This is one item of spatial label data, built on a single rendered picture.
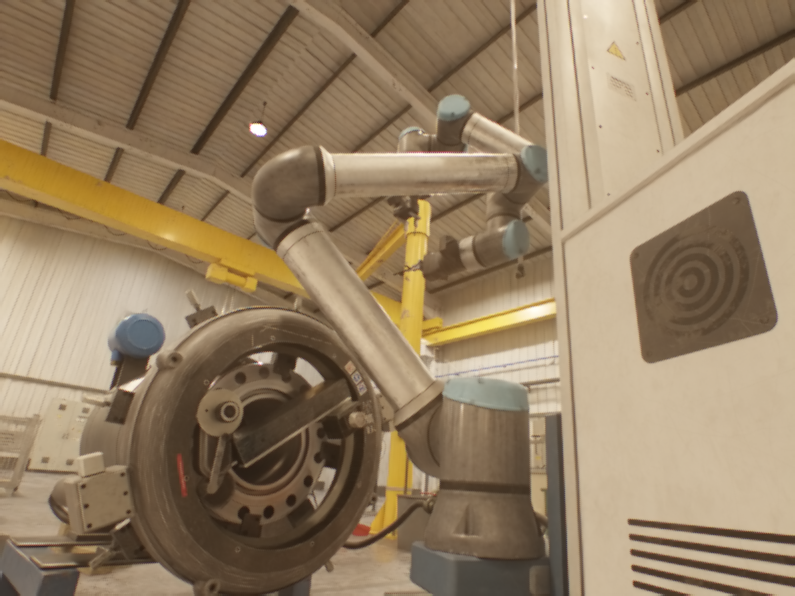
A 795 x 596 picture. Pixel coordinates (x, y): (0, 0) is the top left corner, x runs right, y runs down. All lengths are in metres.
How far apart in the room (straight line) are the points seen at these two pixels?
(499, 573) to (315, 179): 0.72
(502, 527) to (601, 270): 0.39
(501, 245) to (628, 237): 0.61
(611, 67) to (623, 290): 0.74
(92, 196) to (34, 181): 1.09
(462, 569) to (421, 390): 0.35
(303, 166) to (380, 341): 0.36
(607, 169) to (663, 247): 0.47
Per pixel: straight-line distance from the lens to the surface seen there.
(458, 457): 0.73
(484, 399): 0.73
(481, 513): 0.71
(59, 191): 12.93
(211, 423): 1.16
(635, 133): 1.08
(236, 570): 1.24
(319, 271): 0.93
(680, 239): 0.48
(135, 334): 1.88
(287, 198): 0.90
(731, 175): 0.48
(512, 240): 1.10
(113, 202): 13.02
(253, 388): 1.36
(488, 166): 1.03
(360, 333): 0.90
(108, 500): 1.14
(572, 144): 0.91
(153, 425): 1.13
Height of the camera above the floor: 0.51
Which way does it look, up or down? 21 degrees up
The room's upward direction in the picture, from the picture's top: 4 degrees clockwise
